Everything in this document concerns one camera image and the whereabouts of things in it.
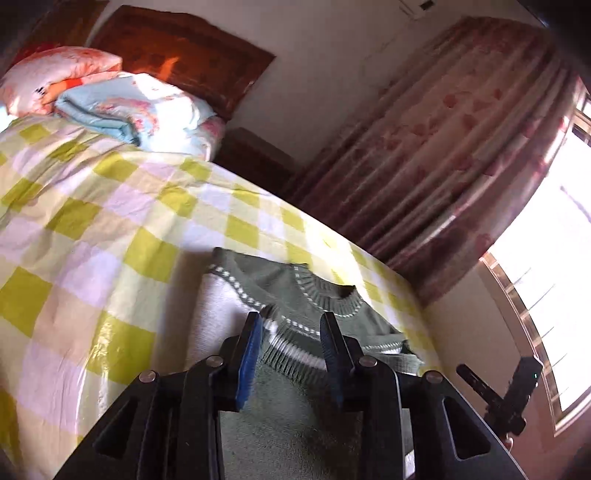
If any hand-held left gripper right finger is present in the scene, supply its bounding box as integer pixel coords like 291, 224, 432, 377
320, 311, 527, 480

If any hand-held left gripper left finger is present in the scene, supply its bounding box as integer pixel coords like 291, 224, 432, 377
53, 311, 264, 480

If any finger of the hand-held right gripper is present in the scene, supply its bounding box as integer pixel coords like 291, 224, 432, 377
456, 364, 505, 409

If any green knit sweater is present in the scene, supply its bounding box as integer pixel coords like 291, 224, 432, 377
191, 247, 428, 480

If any window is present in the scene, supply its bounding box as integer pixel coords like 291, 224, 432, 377
480, 92, 591, 437

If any yellow checked bed sheet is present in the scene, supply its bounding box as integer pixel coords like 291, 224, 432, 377
0, 115, 439, 480

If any wooden nightstand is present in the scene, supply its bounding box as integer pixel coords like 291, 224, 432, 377
213, 127, 301, 195

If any pink floral pillow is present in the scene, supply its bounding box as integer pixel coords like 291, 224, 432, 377
0, 46, 123, 118
198, 115, 227, 158

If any pink floral curtain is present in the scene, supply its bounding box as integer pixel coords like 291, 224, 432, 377
281, 16, 585, 305

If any light blue folded blanket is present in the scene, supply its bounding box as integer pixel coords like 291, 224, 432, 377
54, 73, 218, 155

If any large carved wooden headboard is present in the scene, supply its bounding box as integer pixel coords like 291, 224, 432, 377
90, 6, 277, 121

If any small wooden headboard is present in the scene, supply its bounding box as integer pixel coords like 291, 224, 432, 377
0, 0, 109, 70

